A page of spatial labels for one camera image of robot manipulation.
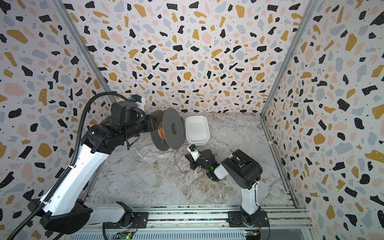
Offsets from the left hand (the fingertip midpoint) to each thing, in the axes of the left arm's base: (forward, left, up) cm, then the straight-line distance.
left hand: (156, 115), depth 63 cm
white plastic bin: (+25, -17, -42) cm, 52 cm away
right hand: (+1, -9, -34) cm, 35 cm away
